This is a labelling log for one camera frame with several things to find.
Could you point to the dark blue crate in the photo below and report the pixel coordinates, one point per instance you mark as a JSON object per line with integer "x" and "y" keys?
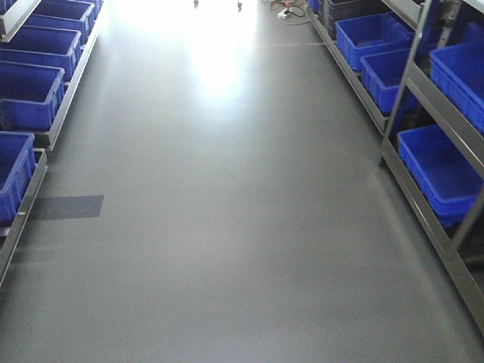
{"x": 351, "y": 7}

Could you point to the white power strip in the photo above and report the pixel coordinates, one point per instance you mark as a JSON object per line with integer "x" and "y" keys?
{"x": 284, "y": 14}

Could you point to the row of blue bins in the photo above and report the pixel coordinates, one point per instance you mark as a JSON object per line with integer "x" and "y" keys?
{"x": 30, "y": 94}

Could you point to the steel rack with roller tracks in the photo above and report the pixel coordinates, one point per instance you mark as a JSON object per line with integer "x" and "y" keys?
{"x": 431, "y": 100}

